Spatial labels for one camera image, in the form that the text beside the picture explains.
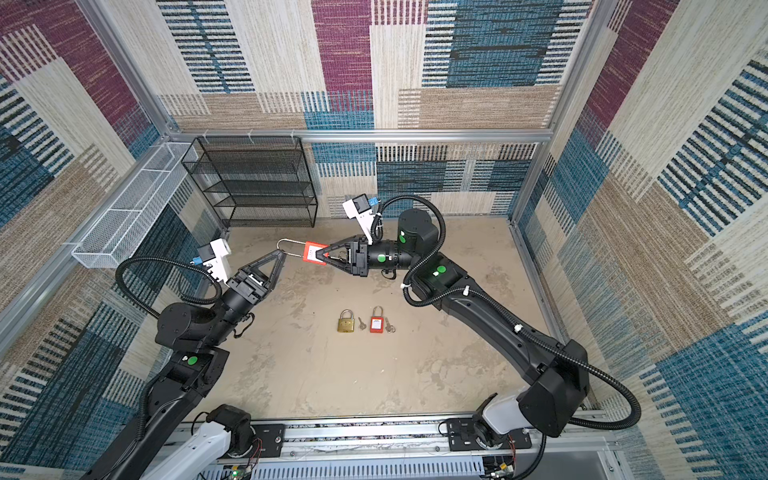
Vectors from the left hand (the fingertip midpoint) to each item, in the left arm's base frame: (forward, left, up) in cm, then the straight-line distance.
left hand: (282, 253), depth 56 cm
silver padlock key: (+5, -20, -42) cm, 47 cm away
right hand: (0, -7, -2) cm, 7 cm away
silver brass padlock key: (+6, -11, -43) cm, 45 cm away
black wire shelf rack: (+55, +28, -26) cm, 67 cm away
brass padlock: (+6, -7, -41) cm, 42 cm away
